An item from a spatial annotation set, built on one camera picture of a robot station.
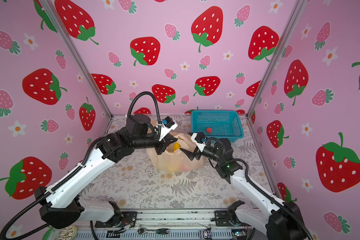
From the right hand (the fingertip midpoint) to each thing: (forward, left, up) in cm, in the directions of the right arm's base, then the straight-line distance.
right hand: (185, 140), depth 70 cm
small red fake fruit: (+30, -13, -27) cm, 42 cm away
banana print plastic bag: (-2, +7, -16) cm, 18 cm away
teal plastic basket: (+39, -24, -28) cm, 54 cm away
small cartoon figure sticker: (-33, -13, -27) cm, 44 cm away
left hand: (-4, +3, +7) cm, 9 cm away
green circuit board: (-30, -29, -31) cm, 52 cm away
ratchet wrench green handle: (-34, +7, -28) cm, 45 cm away
